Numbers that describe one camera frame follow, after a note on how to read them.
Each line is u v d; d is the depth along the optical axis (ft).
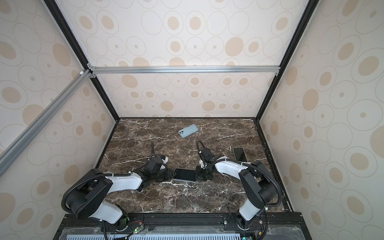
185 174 3.09
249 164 1.66
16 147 1.75
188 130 3.72
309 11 2.26
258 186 1.49
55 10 2.25
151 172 2.30
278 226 2.40
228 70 5.63
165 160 2.80
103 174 1.66
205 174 2.51
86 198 1.44
